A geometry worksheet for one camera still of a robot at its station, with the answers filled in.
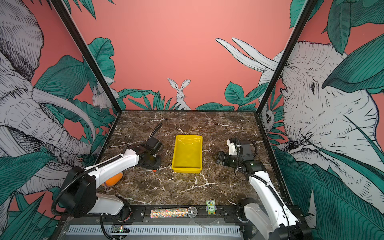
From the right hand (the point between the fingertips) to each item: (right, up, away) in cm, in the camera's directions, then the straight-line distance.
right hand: (217, 155), depth 79 cm
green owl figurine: (-4, -26, -3) cm, 27 cm away
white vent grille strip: (-59, -34, -9) cm, 69 cm away
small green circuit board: (-48, -33, -9) cm, 59 cm away
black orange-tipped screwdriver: (-36, -10, +6) cm, 38 cm away
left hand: (-34, -6, +7) cm, 35 cm away
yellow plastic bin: (-17, -4, +16) cm, 24 cm away
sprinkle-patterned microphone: (-14, -26, -8) cm, 31 cm away
